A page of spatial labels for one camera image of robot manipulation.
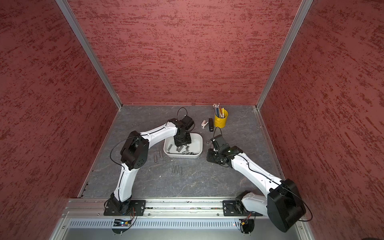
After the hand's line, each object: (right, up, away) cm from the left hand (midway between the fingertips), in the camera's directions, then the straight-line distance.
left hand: (186, 145), depth 94 cm
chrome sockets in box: (-4, -2, 0) cm, 4 cm away
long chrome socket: (-16, -5, -2) cm, 17 cm away
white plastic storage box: (+5, -3, 0) cm, 5 cm away
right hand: (+14, -6, -11) cm, 19 cm away
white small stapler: (+12, +14, +12) cm, 22 cm away
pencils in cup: (+22, +23, +6) cm, 33 cm away
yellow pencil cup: (+24, +15, +6) cm, 29 cm away
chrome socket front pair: (-5, -13, -7) cm, 15 cm away
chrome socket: (+15, +2, +4) cm, 15 cm away
